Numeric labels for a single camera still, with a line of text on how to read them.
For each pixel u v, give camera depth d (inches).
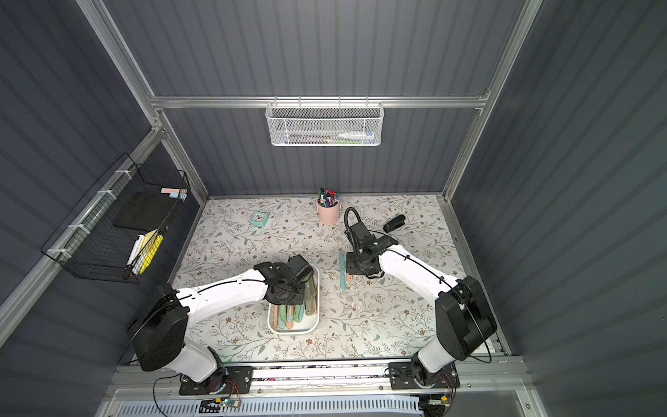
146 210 29.8
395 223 42.5
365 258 24.4
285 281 24.8
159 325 17.3
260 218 43.3
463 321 17.1
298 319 33.0
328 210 41.2
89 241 25.8
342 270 37.9
